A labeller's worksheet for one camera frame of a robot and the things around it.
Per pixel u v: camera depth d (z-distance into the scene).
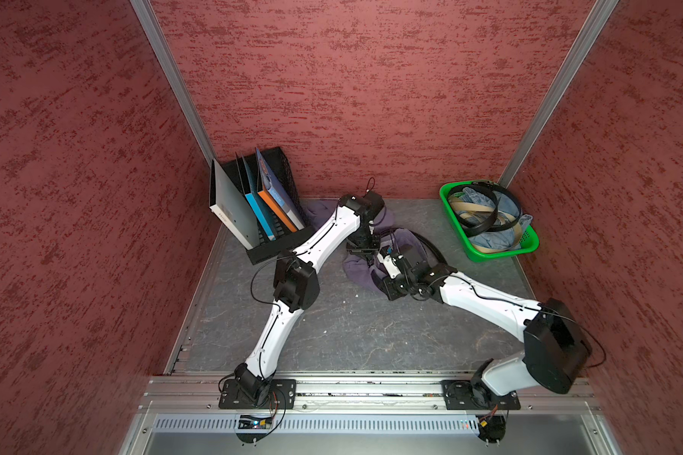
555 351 0.42
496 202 1.05
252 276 0.98
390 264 0.76
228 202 0.96
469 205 1.10
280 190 1.11
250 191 0.81
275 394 0.74
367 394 0.76
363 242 0.79
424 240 1.00
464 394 0.74
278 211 0.91
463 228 1.01
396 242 1.00
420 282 0.64
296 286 0.59
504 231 1.00
